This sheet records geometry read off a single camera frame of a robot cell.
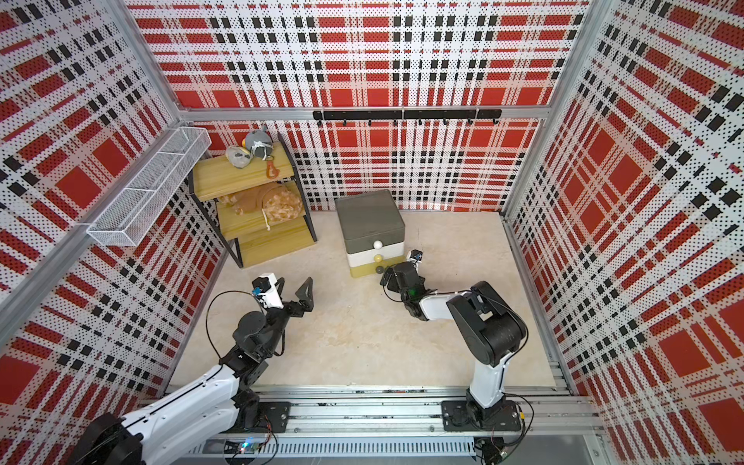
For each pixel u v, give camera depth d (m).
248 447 0.69
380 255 0.94
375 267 0.99
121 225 0.68
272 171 0.86
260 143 0.86
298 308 0.72
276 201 0.88
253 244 1.11
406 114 0.88
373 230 0.88
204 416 0.57
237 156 0.84
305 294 0.75
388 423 0.73
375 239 0.89
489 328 0.49
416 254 0.87
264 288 0.65
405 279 0.74
